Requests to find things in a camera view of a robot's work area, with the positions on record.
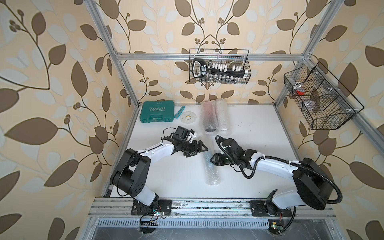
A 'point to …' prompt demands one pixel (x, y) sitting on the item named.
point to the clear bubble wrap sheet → (213, 173)
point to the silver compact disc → (188, 117)
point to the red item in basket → (299, 93)
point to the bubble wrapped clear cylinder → (221, 107)
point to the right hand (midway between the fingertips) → (213, 159)
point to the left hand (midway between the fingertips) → (201, 149)
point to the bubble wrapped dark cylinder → (209, 110)
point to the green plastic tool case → (160, 111)
